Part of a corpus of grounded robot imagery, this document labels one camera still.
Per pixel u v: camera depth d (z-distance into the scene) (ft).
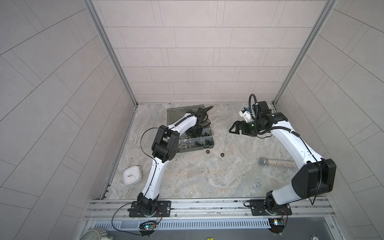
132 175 2.56
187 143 3.02
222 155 2.92
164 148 1.88
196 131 2.80
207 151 2.98
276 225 2.23
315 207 2.37
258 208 2.32
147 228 2.11
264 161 2.70
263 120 1.94
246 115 2.44
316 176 1.31
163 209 2.32
